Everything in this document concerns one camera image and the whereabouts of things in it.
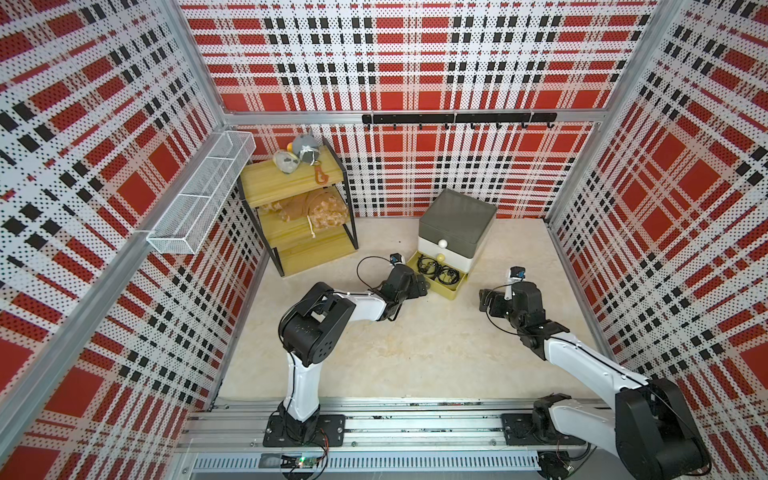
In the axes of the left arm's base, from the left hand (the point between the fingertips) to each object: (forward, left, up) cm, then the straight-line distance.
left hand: (418, 280), depth 99 cm
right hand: (-9, -24, +6) cm, 26 cm away
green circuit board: (-50, +31, -2) cm, 59 cm away
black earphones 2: (+7, -4, -2) cm, 9 cm away
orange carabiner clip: (+16, +29, +31) cm, 45 cm away
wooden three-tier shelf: (+12, +36, +16) cm, 42 cm away
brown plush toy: (+11, +29, +23) cm, 39 cm away
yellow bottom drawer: (-2, -5, +2) cm, 6 cm away
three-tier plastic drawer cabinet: (+8, -10, +18) cm, 22 cm away
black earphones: (+3, -11, -2) cm, 11 cm away
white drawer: (+3, -10, +10) cm, 15 cm away
